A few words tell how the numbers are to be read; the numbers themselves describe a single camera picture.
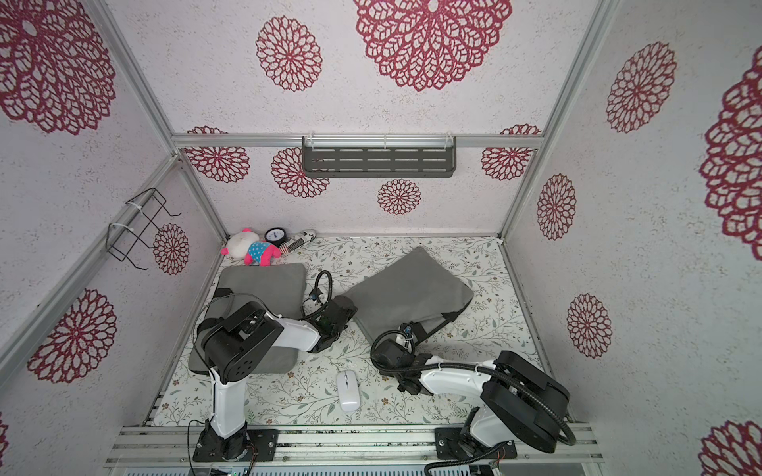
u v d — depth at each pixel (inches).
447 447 27.7
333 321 29.9
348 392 31.9
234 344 20.5
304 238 45.9
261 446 28.8
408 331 30.8
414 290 39.9
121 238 28.7
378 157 38.6
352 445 29.4
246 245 44.2
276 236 46.2
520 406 16.8
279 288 40.2
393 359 26.5
